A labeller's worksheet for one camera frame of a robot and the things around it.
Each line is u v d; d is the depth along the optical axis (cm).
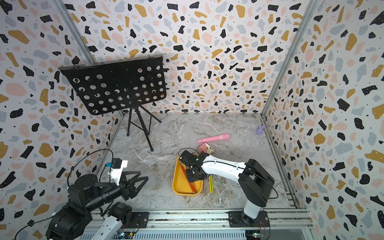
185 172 82
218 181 88
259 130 107
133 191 53
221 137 103
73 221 41
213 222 74
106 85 68
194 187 84
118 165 53
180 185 86
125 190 52
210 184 85
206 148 100
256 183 45
